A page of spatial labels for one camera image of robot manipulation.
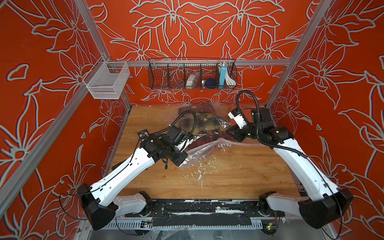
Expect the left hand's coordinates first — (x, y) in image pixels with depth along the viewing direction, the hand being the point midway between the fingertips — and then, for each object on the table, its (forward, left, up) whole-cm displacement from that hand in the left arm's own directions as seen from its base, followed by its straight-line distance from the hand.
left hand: (183, 154), depth 72 cm
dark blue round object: (+48, -14, +8) cm, 51 cm away
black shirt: (+48, -13, -15) cm, 52 cm away
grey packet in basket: (+45, -2, +12) cm, 47 cm away
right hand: (+11, -21, +8) cm, 25 cm away
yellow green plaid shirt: (+30, -4, -12) cm, 33 cm away
